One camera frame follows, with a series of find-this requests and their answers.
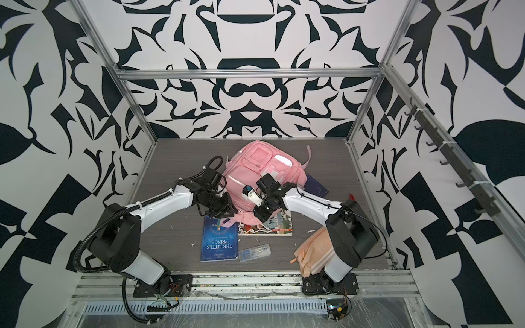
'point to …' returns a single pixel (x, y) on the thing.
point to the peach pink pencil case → (314, 253)
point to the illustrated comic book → (279, 224)
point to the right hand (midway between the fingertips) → (255, 210)
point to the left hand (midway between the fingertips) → (237, 209)
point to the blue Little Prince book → (219, 242)
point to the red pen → (351, 197)
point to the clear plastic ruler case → (255, 252)
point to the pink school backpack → (251, 161)
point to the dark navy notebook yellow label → (314, 187)
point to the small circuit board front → (336, 309)
